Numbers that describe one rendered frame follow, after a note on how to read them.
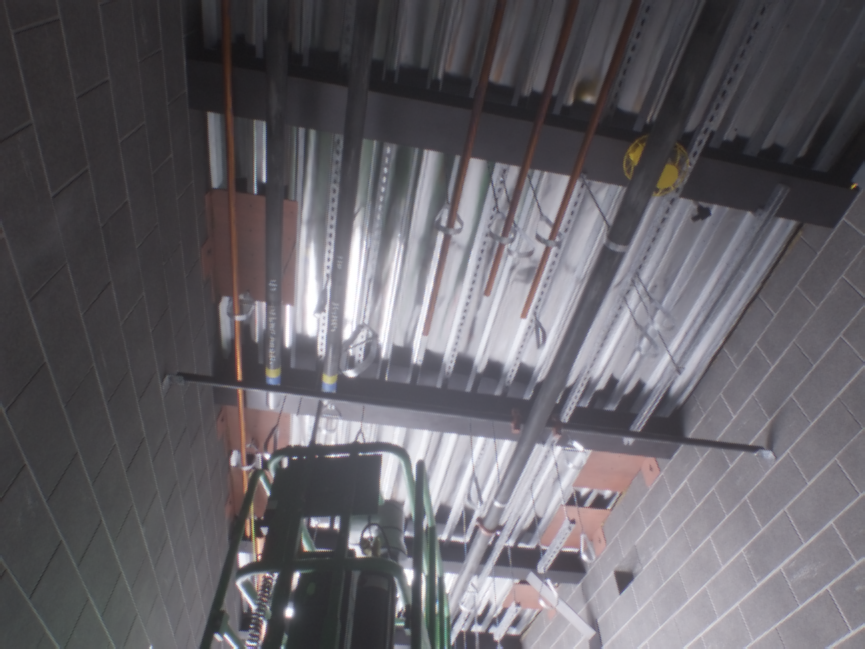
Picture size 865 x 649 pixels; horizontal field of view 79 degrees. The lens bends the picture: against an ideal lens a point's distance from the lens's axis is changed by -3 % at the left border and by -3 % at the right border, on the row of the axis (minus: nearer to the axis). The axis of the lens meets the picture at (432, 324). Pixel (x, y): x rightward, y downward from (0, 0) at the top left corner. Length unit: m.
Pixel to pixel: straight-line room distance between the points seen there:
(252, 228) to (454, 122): 1.22
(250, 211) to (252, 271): 0.37
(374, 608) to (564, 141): 1.97
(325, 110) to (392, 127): 0.29
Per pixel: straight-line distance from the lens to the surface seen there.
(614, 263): 2.13
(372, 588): 1.91
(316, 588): 2.01
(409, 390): 3.61
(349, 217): 2.29
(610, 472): 4.50
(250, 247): 3.11
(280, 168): 2.26
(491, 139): 2.50
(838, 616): 3.15
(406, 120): 2.47
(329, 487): 2.12
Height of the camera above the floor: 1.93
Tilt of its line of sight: 52 degrees up
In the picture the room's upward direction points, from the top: straight up
